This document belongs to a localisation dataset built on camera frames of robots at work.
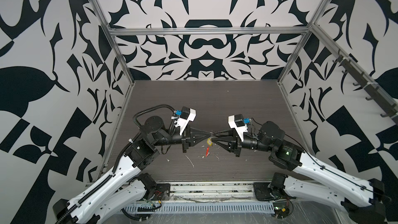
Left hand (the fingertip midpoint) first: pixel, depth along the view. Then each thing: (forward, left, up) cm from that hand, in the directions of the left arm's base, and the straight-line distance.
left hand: (211, 132), depth 54 cm
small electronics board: (-21, -32, -37) cm, 53 cm away
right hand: (-1, -1, -2) cm, 3 cm away
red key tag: (-4, +1, -6) cm, 8 cm away
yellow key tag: (-2, +1, -4) cm, 4 cm away
